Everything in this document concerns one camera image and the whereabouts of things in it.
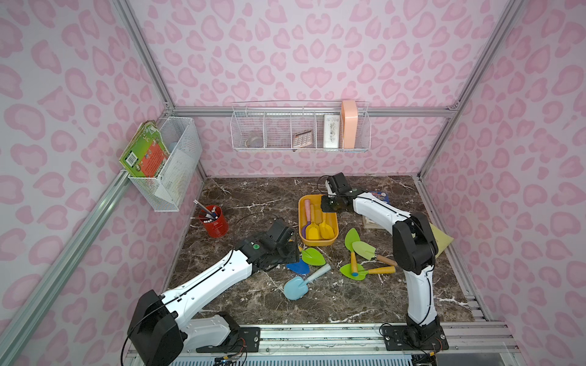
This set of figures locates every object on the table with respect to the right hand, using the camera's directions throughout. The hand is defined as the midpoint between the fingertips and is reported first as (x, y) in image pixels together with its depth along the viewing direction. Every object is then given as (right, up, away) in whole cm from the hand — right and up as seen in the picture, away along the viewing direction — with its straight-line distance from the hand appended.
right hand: (322, 204), depth 98 cm
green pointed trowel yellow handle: (-4, -21, -6) cm, 22 cm away
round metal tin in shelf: (-28, +26, -6) cm, 38 cm away
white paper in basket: (-56, +11, -13) cm, 59 cm away
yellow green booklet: (+52, -15, 0) cm, 54 cm away
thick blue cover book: (+30, +3, +11) cm, 32 cm away
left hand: (-11, -15, -19) cm, 27 cm away
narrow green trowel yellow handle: (+13, -14, -2) cm, 19 cm away
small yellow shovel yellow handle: (+2, -11, 0) cm, 12 cm away
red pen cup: (-43, -6, -10) cm, 44 cm away
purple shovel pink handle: (-6, -1, +3) cm, 7 cm away
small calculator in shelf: (-8, +28, -3) cm, 29 cm away
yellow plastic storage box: (+4, -7, +4) cm, 9 cm away
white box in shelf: (+3, +30, -6) cm, 30 cm away
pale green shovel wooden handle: (+18, -19, -6) cm, 27 cm away
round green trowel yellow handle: (+8, -25, -12) cm, 29 cm away
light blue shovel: (-10, -30, -15) cm, 35 cm away
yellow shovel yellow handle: (-4, -11, -1) cm, 12 cm away
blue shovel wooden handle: (-10, -24, -9) cm, 28 cm away
